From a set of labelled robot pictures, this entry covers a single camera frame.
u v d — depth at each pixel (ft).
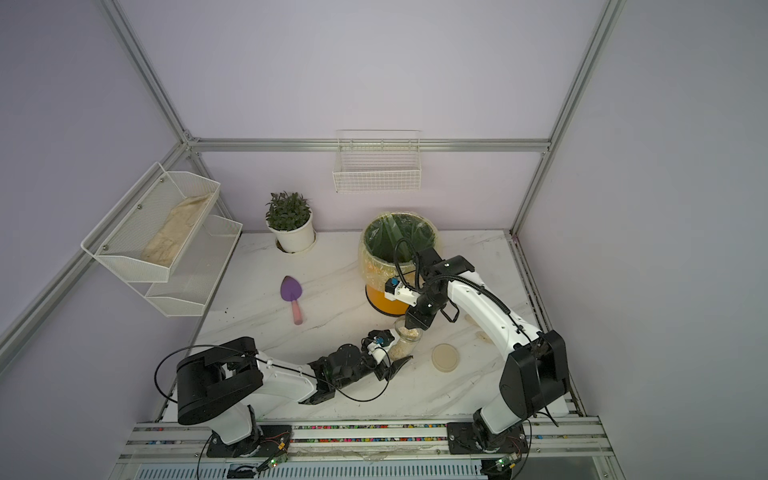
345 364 2.05
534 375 1.43
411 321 2.26
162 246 2.49
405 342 2.39
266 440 2.41
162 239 2.54
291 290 3.36
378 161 3.12
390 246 3.23
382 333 2.26
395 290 2.35
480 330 3.06
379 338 2.25
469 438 2.44
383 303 2.44
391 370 2.38
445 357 2.83
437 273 1.91
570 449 2.41
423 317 2.28
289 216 3.39
